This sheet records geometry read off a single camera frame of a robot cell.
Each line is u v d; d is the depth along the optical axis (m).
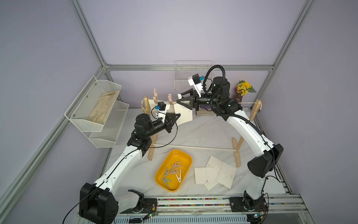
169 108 0.59
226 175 0.84
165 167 0.86
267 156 0.45
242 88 1.01
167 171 0.84
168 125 0.61
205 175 0.84
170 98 0.59
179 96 0.61
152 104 0.66
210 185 0.80
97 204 0.38
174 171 0.84
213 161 0.90
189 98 0.58
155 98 0.61
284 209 0.74
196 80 0.54
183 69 0.95
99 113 0.77
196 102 0.57
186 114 0.69
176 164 0.88
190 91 0.62
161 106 0.57
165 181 0.82
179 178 0.82
